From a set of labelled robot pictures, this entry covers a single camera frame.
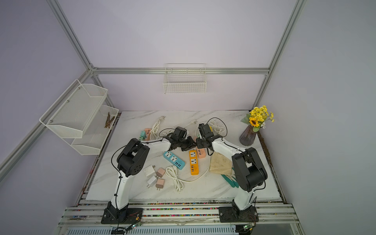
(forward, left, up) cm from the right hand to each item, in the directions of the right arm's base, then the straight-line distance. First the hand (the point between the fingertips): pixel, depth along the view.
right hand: (201, 144), depth 96 cm
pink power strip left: (+11, +38, -2) cm, 40 cm away
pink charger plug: (-18, +25, -3) cm, 31 cm away
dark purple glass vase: (+4, -31, +3) cm, 32 cm away
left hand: (0, +3, -3) cm, 4 cm away
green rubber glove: (-25, -17, -5) cm, 30 cm away
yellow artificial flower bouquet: (+3, -31, +21) cm, 38 cm away
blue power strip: (-11, +16, -2) cm, 20 cm away
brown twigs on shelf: (+13, +62, +10) cm, 64 cm away
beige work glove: (-13, -11, -4) cm, 18 cm away
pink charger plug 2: (-24, +25, -4) cm, 35 cm away
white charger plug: (-24, +30, -1) cm, 38 cm away
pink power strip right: (-5, 0, -3) cm, 6 cm away
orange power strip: (-12, +5, -3) cm, 13 cm away
